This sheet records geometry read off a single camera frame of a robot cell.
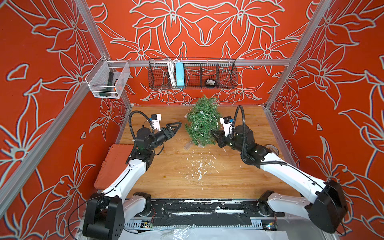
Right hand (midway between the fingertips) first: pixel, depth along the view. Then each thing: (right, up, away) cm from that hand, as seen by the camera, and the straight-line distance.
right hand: (209, 133), depth 74 cm
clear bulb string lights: (-7, +3, 0) cm, 8 cm away
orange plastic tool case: (-54, -18, +11) cm, 58 cm away
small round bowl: (+43, -12, +19) cm, 49 cm away
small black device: (+3, +31, +21) cm, 38 cm away
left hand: (-15, +4, -1) cm, 16 cm away
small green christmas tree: (-3, +7, -1) cm, 7 cm away
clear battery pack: (-11, -10, +21) cm, 26 cm away
